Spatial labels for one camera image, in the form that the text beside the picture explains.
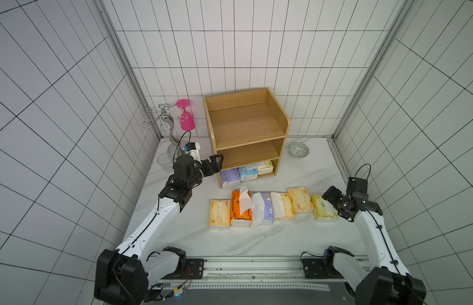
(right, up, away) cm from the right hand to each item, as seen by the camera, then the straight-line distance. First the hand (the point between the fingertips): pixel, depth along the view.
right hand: (256, 162), depth 85 cm
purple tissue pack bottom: (-12, -8, +7) cm, 16 cm away
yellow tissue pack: (-17, -23, -2) cm, 28 cm away
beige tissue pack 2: (+21, -17, +3) cm, 27 cm away
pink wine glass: (-37, +21, +19) cm, 47 cm away
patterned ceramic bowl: (+27, +6, +25) cm, 38 cm away
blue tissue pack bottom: (-3, -6, +10) cm, 12 cm away
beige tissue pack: (+10, -22, -2) cm, 24 cm away
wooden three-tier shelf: (-4, +15, -4) cm, 16 cm away
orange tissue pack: (-9, -24, -4) cm, 26 cm away
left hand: (-17, +1, -3) cm, 18 cm away
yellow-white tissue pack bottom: (+7, -4, +12) cm, 15 cm away
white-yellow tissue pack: (+30, -22, 0) cm, 37 cm away
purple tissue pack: (+5, -23, -3) cm, 23 cm away
